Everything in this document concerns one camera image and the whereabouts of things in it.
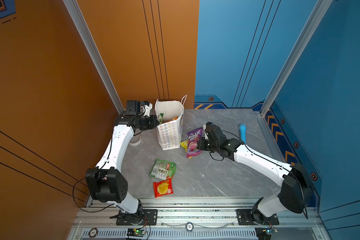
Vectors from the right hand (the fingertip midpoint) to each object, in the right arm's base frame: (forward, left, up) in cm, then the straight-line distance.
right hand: (195, 143), depth 82 cm
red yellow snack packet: (-19, +18, -17) cm, 31 cm away
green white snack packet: (-8, +19, -16) cm, 26 cm away
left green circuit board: (-39, +28, -18) cm, 51 cm away
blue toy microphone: (+22, -36, -14) cm, 44 cm away
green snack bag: (+24, +21, -2) cm, 32 cm away
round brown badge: (-39, +49, -16) cm, 65 cm away
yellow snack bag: (+8, +6, -12) cm, 16 cm away
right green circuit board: (-39, -33, -20) cm, 54 cm away
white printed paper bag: (+24, +16, -2) cm, 29 cm away
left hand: (+9, +19, +9) cm, 23 cm away
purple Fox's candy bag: (-2, +2, -4) cm, 5 cm away
